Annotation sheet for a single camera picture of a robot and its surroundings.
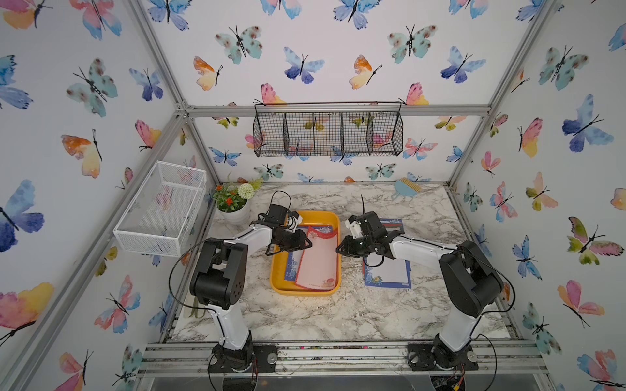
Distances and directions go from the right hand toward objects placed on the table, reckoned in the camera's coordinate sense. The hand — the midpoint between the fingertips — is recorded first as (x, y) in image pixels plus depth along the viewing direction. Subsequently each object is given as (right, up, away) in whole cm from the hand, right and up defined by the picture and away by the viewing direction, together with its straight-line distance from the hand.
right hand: (338, 248), depth 90 cm
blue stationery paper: (+17, -9, +1) cm, 19 cm away
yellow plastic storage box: (-18, -14, -2) cm, 23 cm away
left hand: (-10, +1, +4) cm, 11 cm away
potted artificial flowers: (-40, +18, +6) cm, 45 cm away
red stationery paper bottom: (-7, -8, +4) cm, 11 cm away
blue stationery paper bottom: (-16, -4, +4) cm, 17 cm away
